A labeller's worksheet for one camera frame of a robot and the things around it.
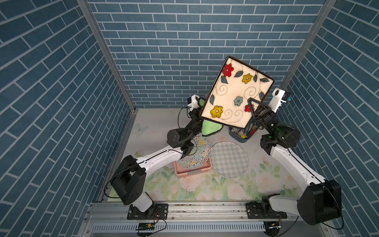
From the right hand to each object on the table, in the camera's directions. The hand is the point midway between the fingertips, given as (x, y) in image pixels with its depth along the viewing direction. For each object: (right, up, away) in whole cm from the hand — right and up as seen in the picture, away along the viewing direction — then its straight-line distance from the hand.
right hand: (249, 105), depth 51 cm
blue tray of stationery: (+14, -15, +51) cm, 55 cm away
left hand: (-10, -2, -3) cm, 11 cm away
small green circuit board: (-43, -58, +21) cm, 75 cm away
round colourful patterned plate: (-17, -25, +38) cm, 48 cm away
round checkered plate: (+2, -30, +41) cm, 51 cm away
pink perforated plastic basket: (-28, -35, +33) cm, 56 cm away
